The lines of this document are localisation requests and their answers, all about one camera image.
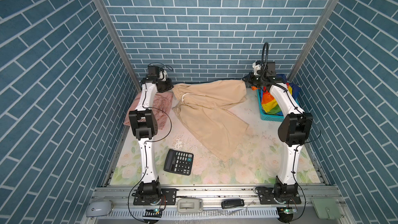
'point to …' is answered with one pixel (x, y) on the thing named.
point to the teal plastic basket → (269, 117)
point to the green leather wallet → (327, 208)
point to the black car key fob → (232, 202)
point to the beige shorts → (205, 106)
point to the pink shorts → (160, 109)
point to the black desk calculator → (179, 162)
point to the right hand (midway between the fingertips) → (241, 75)
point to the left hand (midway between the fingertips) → (173, 84)
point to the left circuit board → (156, 212)
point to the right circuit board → (286, 210)
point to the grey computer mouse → (99, 208)
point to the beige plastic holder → (189, 205)
